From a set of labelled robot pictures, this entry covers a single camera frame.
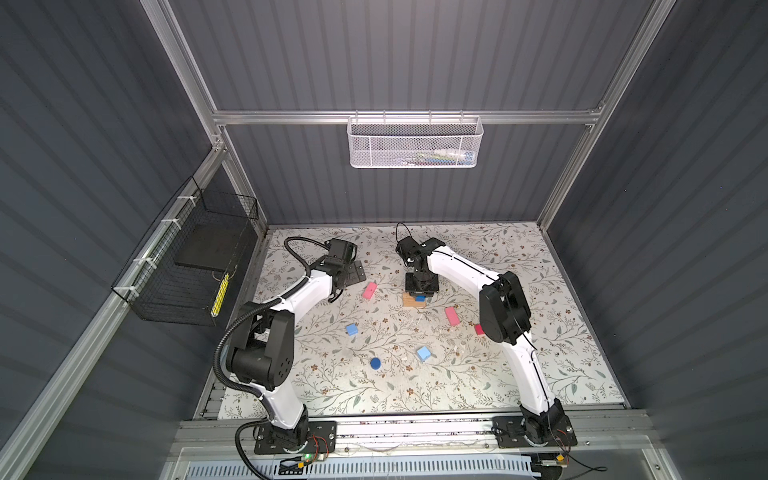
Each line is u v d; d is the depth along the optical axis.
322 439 0.72
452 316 0.94
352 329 0.93
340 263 0.74
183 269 0.73
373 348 0.89
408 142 1.24
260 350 0.48
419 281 0.83
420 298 0.98
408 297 0.98
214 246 0.77
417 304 0.97
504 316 0.60
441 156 0.91
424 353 0.86
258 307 0.48
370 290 1.01
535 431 0.65
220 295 0.69
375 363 0.85
